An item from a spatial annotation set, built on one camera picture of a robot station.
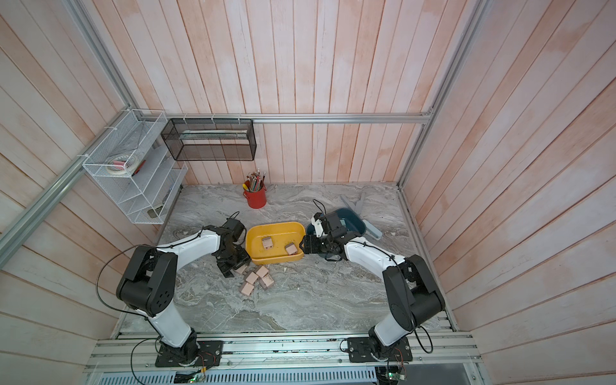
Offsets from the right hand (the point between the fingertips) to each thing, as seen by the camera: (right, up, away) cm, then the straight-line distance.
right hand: (307, 243), depth 91 cm
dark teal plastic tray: (+19, +9, +9) cm, 23 cm away
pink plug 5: (-21, -13, -3) cm, 25 cm away
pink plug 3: (-6, -3, +4) cm, 8 cm away
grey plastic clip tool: (+24, +14, +19) cm, 33 cm away
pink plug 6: (-15, -13, -5) cm, 21 cm away
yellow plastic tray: (-14, -1, +6) cm, 15 cm away
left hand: (-25, -10, 0) cm, 27 cm away
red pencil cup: (-24, +18, +23) cm, 38 cm away
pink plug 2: (-17, -1, +6) cm, 18 cm away
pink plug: (-25, -9, -3) cm, 27 cm away
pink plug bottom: (-22, -16, -6) cm, 28 cm away
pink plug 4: (-17, -11, -1) cm, 20 cm away
